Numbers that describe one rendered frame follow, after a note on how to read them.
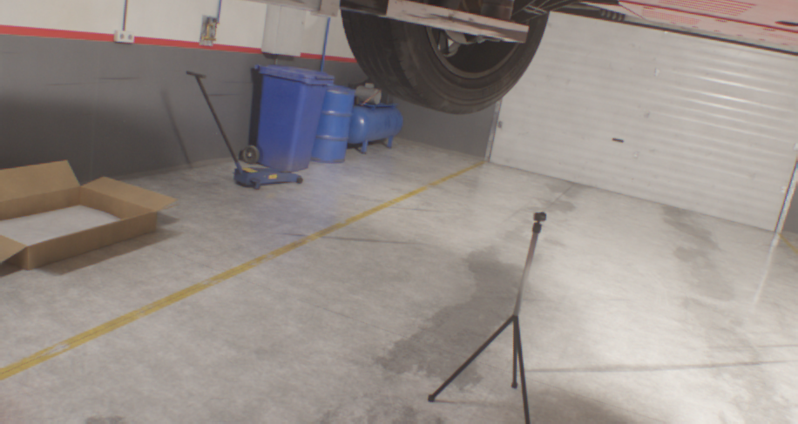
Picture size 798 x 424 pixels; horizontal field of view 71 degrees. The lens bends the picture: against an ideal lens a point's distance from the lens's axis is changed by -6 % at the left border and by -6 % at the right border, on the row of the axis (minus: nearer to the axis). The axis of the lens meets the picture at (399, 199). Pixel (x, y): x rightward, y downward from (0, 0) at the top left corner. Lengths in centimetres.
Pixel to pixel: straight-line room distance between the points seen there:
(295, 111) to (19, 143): 267
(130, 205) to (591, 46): 678
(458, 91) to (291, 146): 447
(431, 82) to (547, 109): 743
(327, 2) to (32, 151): 398
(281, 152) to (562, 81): 455
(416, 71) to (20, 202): 321
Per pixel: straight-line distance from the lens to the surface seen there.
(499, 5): 115
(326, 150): 708
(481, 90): 198
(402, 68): 173
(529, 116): 923
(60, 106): 491
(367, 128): 784
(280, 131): 630
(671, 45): 913
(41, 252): 366
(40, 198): 451
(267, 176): 565
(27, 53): 469
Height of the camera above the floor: 143
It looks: 14 degrees down
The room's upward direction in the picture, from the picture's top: 10 degrees clockwise
